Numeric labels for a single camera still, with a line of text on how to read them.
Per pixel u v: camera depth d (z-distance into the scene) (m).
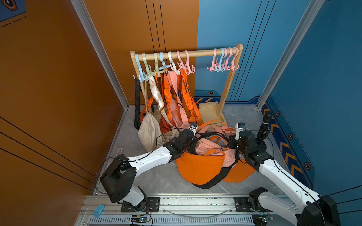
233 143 0.73
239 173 0.83
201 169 0.81
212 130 1.00
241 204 0.72
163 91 0.77
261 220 0.70
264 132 0.86
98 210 0.72
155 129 0.88
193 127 0.72
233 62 0.72
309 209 0.39
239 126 0.72
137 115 0.87
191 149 0.75
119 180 0.43
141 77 0.67
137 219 0.71
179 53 0.64
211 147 0.88
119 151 0.92
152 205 0.74
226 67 0.74
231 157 0.79
